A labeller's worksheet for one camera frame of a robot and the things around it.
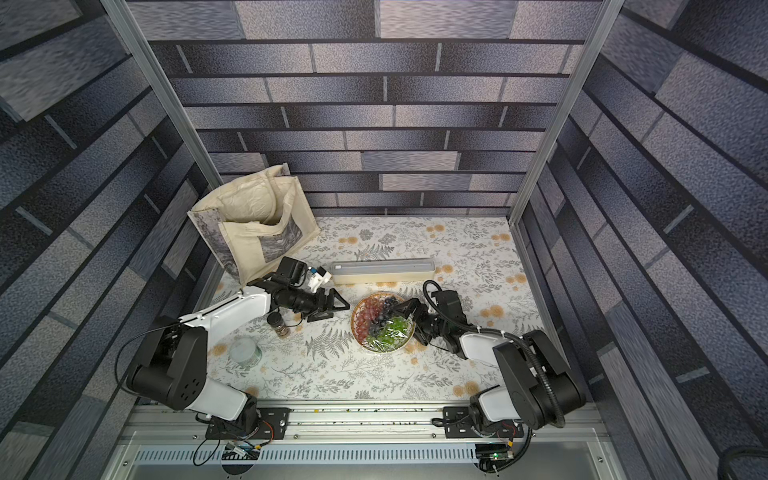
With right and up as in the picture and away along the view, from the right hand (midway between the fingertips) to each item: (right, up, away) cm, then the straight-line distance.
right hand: (398, 315), depth 88 cm
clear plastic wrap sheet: (-7, -2, -2) cm, 7 cm away
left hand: (-17, +3, -4) cm, 18 cm away
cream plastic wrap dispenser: (-5, +12, +15) cm, 20 cm away
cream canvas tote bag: (-41, +28, -5) cm, 50 cm away
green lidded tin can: (-42, -8, -10) cm, 43 cm away
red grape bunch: (-10, +1, +1) cm, 10 cm away
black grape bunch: (-6, -2, -2) cm, 7 cm away
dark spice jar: (-34, 0, -7) cm, 35 cm away
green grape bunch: (-1, -4, -3) cm, 5 cm away
